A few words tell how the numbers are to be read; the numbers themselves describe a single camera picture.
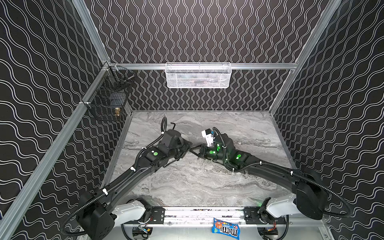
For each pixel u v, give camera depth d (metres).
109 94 0.97
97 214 0.38
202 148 0.66
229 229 0.70
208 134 0.71
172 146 0.59
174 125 1.12
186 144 0.76
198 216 0.76
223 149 0.58
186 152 0.75
